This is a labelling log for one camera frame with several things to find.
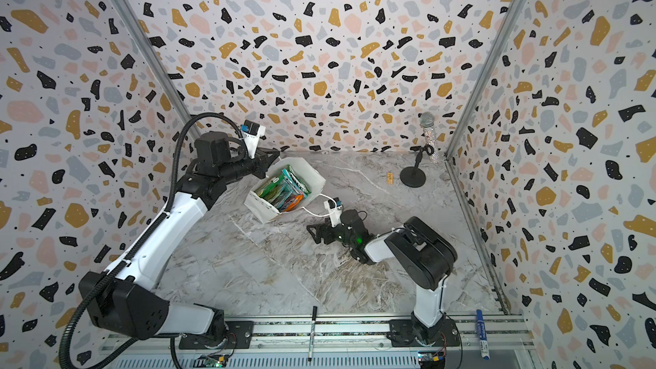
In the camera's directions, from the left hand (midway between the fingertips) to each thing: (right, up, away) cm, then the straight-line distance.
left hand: (277, 147), depth 73 cm
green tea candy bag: (-8, -13, +17) cm, 23 cm away
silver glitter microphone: (+48, +11, +15) cm, 51 cm away
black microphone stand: (+49, -8, +40) cm, 64 cm away
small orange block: (+40, -9, +40) cm, 57 cm away
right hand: (+8, -23, +17) cm, 30 cm away
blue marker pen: (+58, -56, -2) cm, 81 cm away
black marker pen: (+10, -54, +2) cm, 55 cm away
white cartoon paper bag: (-2, -12, +21) cm, 24 cm away
